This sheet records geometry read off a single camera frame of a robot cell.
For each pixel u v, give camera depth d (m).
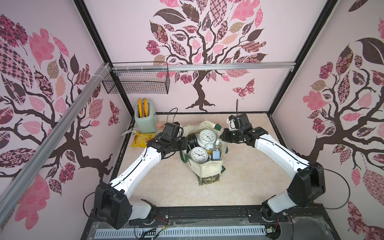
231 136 0.73
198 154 0.80
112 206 0.39
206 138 0.84
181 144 0.70
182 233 0.70
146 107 0.95
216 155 0.78
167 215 0.74
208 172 0.74
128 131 1.06
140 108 0.95
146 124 1.00
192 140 0.85
